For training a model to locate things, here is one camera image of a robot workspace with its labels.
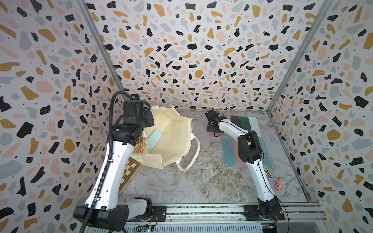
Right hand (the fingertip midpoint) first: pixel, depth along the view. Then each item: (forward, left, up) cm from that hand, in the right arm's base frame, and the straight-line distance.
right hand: (215, 128), depth 109 cm
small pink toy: (-40, -33, 0) cm, 52 cm away
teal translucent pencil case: (-25, -31, -2) cm, 40 cm away
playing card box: (-33, -30, -2) cm, 45 cm away
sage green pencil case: (-16, +42, +7) cm, 45 cm away
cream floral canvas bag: (-16, +33, +6) cm, 37 cm away
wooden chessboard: (-32, +52, +2) cm, 61 cm away
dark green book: (+6, -23, -2) cm, 24 cm away
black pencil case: (+9, -16, 0) cm, 18 cm away
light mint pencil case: (+3, -30, -1) cm, 30 cm away
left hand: (-20, +37, +35) cm, 55 cm away
